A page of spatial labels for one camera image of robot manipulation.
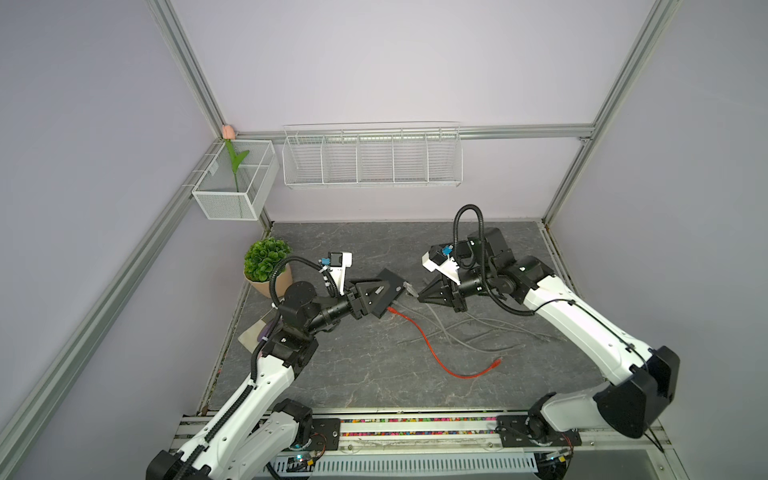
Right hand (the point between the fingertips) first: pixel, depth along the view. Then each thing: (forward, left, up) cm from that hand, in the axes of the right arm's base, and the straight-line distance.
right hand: (420, 299), depth 69 cm
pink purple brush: (-10, +31, +6) cm, 34 cm away
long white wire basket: (+51, +14, +6) cm, 53 cm away
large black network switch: (0, +6, +5) cm, 8 cm away
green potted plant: (+18, +47, -10) cm, 51 cm away
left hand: (+1, +8, +4) cm, 9 cm away
